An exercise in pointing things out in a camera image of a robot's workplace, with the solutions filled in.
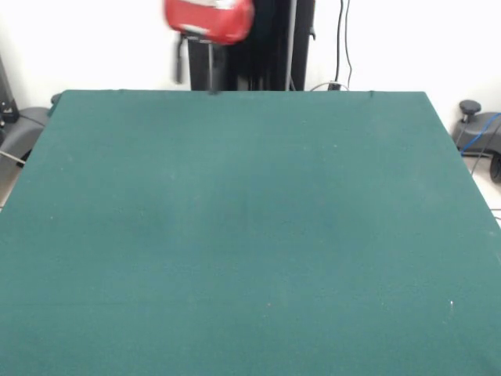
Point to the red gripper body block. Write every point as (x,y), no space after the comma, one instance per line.
(207,19)

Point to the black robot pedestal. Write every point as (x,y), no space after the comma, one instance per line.
(274,58)

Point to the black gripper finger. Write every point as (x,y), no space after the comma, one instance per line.
(178,62)
(212,66)

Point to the grey pedestal foot with knob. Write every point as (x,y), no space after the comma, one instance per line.
(481,129)

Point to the black caster wheel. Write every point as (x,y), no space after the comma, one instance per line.
(497,168)

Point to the black equipment tower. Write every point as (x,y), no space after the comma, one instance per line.
(6,94)

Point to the dark green table cloth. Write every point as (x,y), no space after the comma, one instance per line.
(250,235)

